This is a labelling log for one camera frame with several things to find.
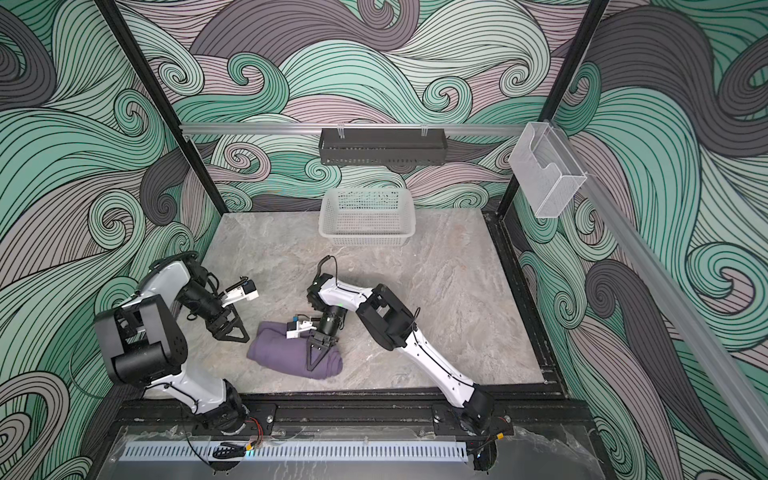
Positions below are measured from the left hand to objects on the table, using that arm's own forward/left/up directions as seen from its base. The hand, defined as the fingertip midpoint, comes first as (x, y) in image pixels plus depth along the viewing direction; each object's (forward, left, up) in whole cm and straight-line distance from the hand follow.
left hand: (236, 330), depth 79 cm
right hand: (-8, -22, -8) cm, 25 cm away
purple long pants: (-4, -10, -1) cm, 11 cm away
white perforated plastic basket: (+51, -34, -7) cm, 62 cm away
